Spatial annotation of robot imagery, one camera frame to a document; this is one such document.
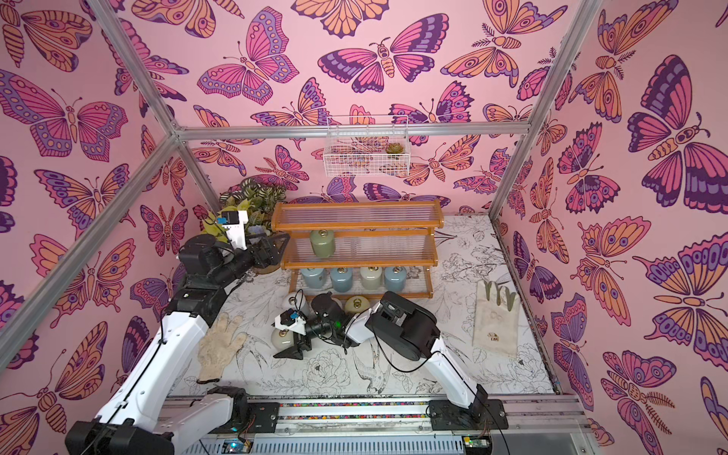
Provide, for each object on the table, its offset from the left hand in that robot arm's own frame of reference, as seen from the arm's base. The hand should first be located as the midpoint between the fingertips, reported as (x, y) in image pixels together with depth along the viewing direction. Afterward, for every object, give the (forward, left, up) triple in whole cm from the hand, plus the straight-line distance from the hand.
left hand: (280, 234), depth 73 cm
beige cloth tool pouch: (-8, -63, -31) cm, 71 cm away
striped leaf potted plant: (+24, +15, -8) cm, 29 cm away
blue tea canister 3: (+2, -31, -24) cm, 39 cm away
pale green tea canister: (+3, -23, -24) cm, 34 cm away
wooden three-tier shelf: (+20, -19, -32) cm, 42 cm away
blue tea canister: (+2, -5, -24) cm, 25 cm away
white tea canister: (-6, 0, -24) cm, 25 cm away
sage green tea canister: (+6, -9, -11) cm, 15 cm away
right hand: (-16, +4, -26) cm, 31 cm away
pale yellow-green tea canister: (-8, -19, -23) cm, 31 cm away
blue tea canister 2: (+3, -13, -26) cm, 29 cm away
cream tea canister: (-18, +2, -25) cm, 31 cm away
